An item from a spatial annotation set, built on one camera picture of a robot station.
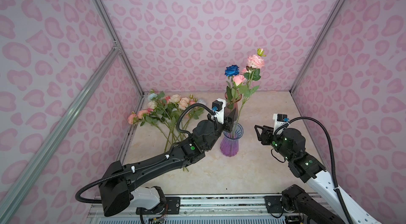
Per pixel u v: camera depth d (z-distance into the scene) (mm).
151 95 1078
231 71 709
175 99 1029
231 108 731
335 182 469
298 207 611
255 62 632
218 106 537
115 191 393
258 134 701
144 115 1032
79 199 391
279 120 630
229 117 597
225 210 723
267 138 641
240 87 690
